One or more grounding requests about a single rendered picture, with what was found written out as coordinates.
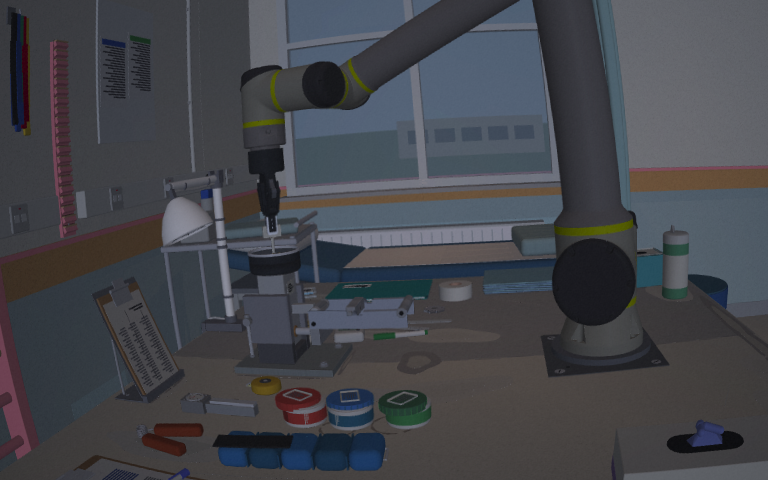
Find grey-green pillow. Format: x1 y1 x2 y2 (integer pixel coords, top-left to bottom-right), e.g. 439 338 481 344
511 223 559 257

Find hanging coloured resistance bands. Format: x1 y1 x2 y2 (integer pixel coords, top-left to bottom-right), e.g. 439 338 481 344
6 6 33 137

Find green putty tin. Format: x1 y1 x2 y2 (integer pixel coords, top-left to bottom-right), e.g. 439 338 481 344
377 389 433 431

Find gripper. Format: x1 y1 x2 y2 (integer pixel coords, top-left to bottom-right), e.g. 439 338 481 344
247 146 286 237

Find blue round bin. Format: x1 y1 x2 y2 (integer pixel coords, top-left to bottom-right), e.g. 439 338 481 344
688 273 730 311

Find red putty tin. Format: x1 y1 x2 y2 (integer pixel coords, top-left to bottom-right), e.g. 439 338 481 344
274 386 329 429

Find white desk lamp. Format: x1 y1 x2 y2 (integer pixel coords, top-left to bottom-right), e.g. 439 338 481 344
160 169 246 335

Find green flat book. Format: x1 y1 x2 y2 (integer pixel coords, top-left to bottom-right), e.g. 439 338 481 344
325 278 434 302

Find white bottle with green bands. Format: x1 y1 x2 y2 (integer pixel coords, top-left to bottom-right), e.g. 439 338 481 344
661 225 691 301

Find grey wall poster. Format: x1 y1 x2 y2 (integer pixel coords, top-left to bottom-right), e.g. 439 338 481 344
97 0 155 146

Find white radiator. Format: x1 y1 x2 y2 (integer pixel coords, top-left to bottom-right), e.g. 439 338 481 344
316 224 524 250

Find teal box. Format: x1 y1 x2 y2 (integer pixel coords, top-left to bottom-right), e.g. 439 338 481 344
635 247 665 290

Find pink wall strip rack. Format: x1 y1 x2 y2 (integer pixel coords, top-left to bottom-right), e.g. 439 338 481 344
49 39 80 239

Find grey grip dynamometer body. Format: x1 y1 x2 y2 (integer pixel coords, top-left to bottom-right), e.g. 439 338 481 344
233 244 416 378

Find teal curtain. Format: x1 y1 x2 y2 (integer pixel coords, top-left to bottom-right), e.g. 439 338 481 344
592 0 632 206

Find red-handled hand gripper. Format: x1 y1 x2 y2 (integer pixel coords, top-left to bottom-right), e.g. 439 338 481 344
135 422 205 458

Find blue treatment couch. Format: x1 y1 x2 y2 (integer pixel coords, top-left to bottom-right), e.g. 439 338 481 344
226 238 560 284

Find green and white marker pen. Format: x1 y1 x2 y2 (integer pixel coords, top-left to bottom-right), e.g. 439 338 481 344
332 328 430 344

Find blue folded towel stack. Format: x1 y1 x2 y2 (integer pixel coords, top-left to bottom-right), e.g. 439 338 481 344
482 266 557 296

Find dark square base plate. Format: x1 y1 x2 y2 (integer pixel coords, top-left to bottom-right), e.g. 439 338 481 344
541 331 670 378

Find white tape roll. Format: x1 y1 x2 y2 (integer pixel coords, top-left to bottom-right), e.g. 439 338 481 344
438 279 474 303

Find clear goniometer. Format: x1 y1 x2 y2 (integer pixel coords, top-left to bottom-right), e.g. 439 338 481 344
419 304 455 327

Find blue putty tin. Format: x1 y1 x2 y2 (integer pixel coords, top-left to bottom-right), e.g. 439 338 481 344
325 388 377 431

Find white glove box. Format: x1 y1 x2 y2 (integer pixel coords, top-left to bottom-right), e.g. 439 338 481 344
610 416 768 480

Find pink wall bars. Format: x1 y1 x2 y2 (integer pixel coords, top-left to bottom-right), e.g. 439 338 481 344
0 268 41 464

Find upright clipboard stand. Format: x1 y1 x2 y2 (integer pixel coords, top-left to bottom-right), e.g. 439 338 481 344
92 276 186 404

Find window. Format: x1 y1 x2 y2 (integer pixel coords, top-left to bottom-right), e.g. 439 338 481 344
248 0 601 197

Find brown clipboard with chart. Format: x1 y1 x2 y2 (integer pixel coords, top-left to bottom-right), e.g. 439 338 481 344
58 454 199 480

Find grey pinch gauge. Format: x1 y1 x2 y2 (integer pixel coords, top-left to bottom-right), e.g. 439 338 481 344
180 392 260 419

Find blue padded cuff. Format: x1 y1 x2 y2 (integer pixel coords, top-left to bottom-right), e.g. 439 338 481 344
217 430 387 472

